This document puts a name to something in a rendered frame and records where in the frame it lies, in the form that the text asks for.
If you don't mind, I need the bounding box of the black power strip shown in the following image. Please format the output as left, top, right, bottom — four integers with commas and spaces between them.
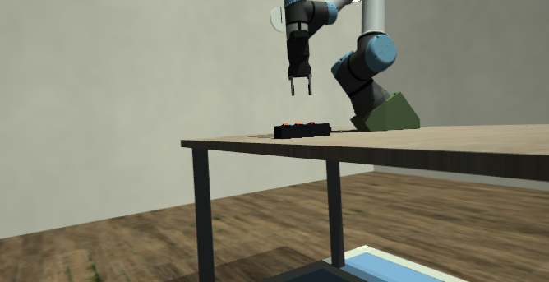
274, 122, 332, 139

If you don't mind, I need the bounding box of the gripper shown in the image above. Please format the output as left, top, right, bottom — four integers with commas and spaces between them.
286, 22, 312, 96

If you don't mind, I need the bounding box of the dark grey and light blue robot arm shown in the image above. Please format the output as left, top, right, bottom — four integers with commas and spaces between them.
284, 0, 397, 118

